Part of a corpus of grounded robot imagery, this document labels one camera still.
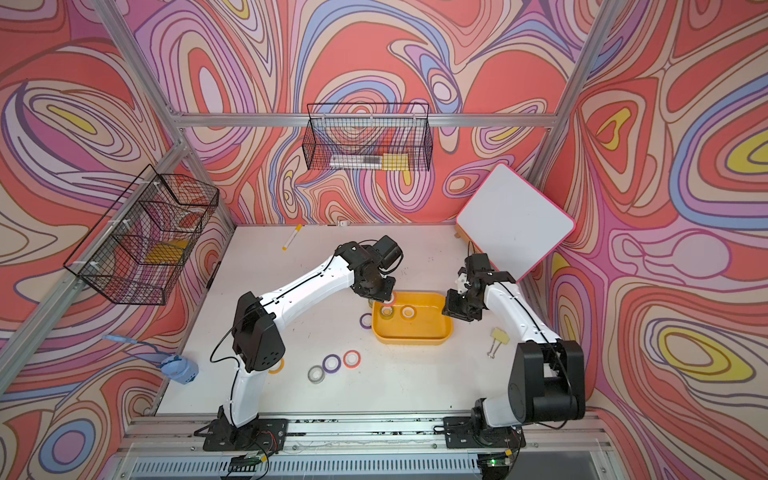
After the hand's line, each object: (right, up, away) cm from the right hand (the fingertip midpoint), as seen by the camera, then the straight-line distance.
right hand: (451, 319), depth 85 cm
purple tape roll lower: (-35, -13, 0) cm, 37 cm away
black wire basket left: (-81, +20, -12) cm, 84 cm away
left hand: (-18, +7, -1) cm, 19 cm away
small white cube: (-36, +31, +34) cm, 59 cm away
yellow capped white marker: (-56, +27, +32) cm, 70 cm away
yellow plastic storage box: (-9, -2, +9) cm, 12 cm away
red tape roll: (-12, 0, +9) cm, 15 cm away
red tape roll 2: (-29, -12, +1) cm, 31 cm away
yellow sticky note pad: (+16, -6, +5) cm, 18 cm away
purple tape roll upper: (-27, -2, +8) cm, 28 cm away
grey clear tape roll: (-39, -15, -2) cm, 42 cm away
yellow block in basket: (-72, +20, -14) cm, 76 cm away
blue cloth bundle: (-74, -11, -8) cm, 75 cm away
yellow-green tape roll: (-19, 0, +10) cm, 21 cm away
